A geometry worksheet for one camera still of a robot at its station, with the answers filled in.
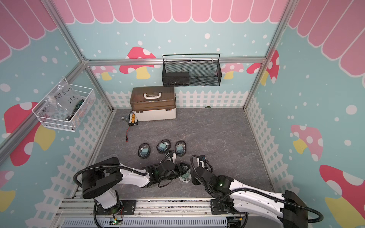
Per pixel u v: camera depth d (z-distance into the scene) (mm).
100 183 455
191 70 969
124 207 737
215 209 741
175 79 945
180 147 958
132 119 1121
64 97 717
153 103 1013
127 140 1022
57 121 634
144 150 941
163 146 949
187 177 828
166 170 658
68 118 698
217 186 583
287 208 431
